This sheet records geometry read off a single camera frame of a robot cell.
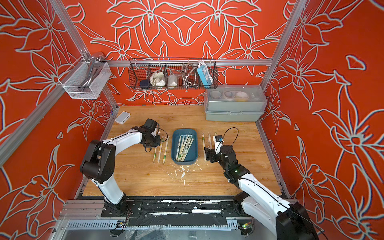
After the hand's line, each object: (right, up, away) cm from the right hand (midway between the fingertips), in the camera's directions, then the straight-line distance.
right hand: (208, 146), depth 82 cm
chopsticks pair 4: (-26, -6, +11) cm, 29 cm away
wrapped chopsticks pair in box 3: (-10, 0, +15) cm, 18 cm away
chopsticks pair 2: (+3, -3, +14) cm, 14 cm away
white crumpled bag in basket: (-31, +41, +9) cm, 52 cm away
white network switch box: (-61, +17, +28) cm, 70 cm away
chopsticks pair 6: (-32, -7, +7) cm, 33 cm away
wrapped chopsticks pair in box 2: (-14, -1, +15) cm, 21 cm away
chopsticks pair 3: (+8, +5, +21) cm, 23 cm away
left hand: (-31, 0, +13) cm, 34 cm away
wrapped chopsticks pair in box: (-18, -7, +9) cm, 22 cm away
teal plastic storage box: (-9, -8, +8) cm, 15 cm away
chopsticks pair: (-1, +2, +18) cm, 18 cm away
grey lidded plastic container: (+20, +26, +16) cm, 37 cm away
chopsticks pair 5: (-27, +3, +5) cm, 28 cm away
